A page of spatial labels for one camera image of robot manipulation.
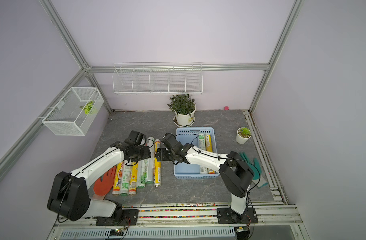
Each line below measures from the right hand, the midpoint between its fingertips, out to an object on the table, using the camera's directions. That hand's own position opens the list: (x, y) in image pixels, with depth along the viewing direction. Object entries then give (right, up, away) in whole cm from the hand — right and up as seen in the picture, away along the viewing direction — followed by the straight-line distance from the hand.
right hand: (160, 154), depth 84 cm
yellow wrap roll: (-3, -7, +4) cm, 9 cm away
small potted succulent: (+52, +11, +10) cm, 54 cm away
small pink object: (+48, +31, +40) cm, 70 cm away
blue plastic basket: (+17, +10, +20) cm, 28 cm away
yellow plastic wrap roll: (+29, +5, +12) cm, 32 cm away
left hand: (-8, -1, +2) cm, 8 cm away
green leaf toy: (-40, +27, -2) cm, 48 cm away
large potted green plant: (+14, +28, +15) cm, 34 cm away
